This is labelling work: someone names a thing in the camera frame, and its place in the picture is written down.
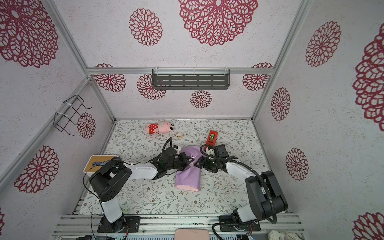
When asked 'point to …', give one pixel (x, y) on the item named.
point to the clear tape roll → (179, 134)
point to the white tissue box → (95, 162)
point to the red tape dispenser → (212, 138)
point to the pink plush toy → (163, 127)
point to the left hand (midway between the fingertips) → (195, 161)
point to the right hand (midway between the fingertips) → (199, 163)
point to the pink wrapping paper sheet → (189, 178)
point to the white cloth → (275, 235)
